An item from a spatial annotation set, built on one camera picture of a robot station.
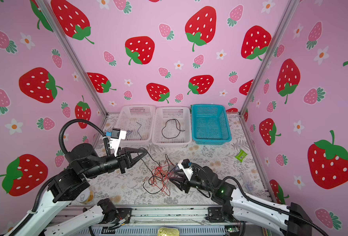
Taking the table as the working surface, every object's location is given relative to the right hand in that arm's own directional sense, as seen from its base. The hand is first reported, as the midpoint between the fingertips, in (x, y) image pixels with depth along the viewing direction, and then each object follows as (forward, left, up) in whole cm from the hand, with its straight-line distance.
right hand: (171, 179), depth 68 cm
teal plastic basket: (+52, -23, -19) cm, 60 cm away
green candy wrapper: (+26, -43, -18) cm, 53 cm away
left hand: (+1, +8, +22) cm, 23 cm away
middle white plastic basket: (+47, +6, -17) cm, 50 cm away
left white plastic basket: (+50, +34, -17) cm, 63 cm away
